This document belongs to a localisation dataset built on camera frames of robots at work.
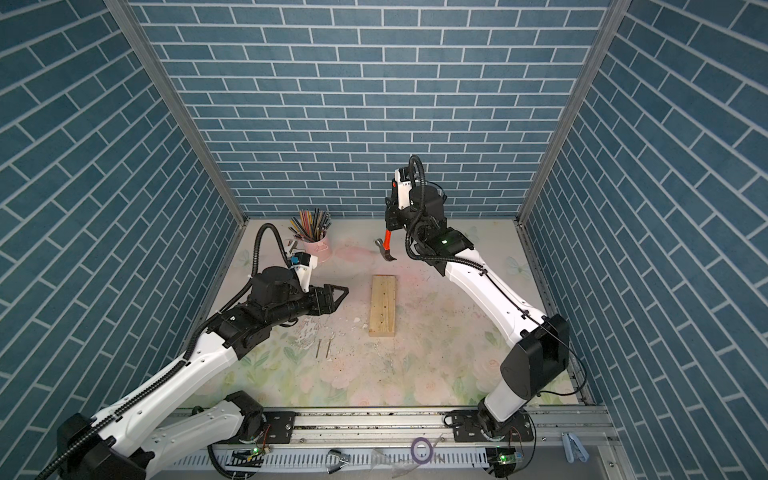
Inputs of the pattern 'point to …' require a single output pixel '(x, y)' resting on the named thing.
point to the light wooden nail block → (382, 322)
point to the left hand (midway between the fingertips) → (346, 293)
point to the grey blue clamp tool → (574, 448)
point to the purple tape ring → (431, 450)
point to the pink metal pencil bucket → (320, 248)
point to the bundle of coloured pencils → (310, 226)
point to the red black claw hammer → (385, 246)
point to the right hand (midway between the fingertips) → (394, 198)
